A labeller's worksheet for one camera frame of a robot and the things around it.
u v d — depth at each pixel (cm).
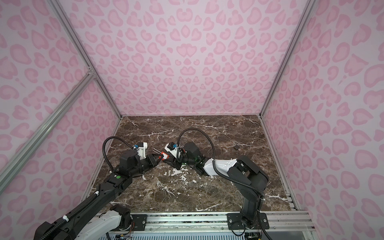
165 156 80
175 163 72
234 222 73
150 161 70
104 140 107
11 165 52
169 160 74
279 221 75
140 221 74
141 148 74
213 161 60
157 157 78
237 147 101
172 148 71
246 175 51
